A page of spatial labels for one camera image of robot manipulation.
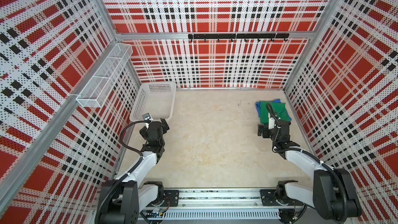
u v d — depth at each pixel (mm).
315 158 501
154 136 652
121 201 406
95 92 918
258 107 1081
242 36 903
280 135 676
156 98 1150
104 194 396
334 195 409
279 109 1065
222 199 750
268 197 724
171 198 736
